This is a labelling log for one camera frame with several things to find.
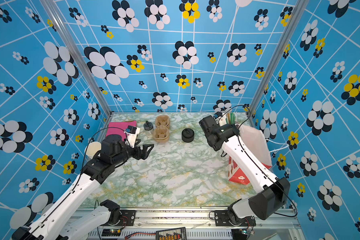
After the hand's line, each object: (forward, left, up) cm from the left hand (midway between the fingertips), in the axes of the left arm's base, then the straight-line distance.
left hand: (147, 142), depth 73 cm
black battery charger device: (-35, -16, -24) cm, 45 cm away
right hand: (+3, -45, +4) cm, 45 cm away
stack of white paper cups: (+2, +35, -12) cm, 37 cm away
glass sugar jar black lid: (+22, +6, -15) cm, 27 cm away
